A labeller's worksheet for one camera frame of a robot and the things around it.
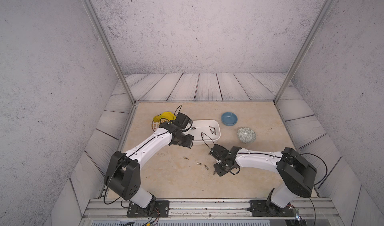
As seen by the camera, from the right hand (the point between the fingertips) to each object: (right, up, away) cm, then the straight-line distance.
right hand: (220, 171), depth 85 cm
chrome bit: (-16, +22, +19) cm, 33 cm away
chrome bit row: (-12, +3, +3) cm, 13 cm away
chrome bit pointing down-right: (-2, +22, +19) cm, 29 cm away
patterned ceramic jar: (+19, +18, +14) cm, 30 cm away
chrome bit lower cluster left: (-4, -1, -2) cm, 5 cm away
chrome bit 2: (-20, +5, +6) cm, 21 cm away
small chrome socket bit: (-2, +19, +16) cm, 25 cm away
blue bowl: (+10, +29, +22) cm, 38 cm away
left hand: (-17, +16, -1) cm, 23 cm away
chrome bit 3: (-8, +2, +1) cm, 8 cm away
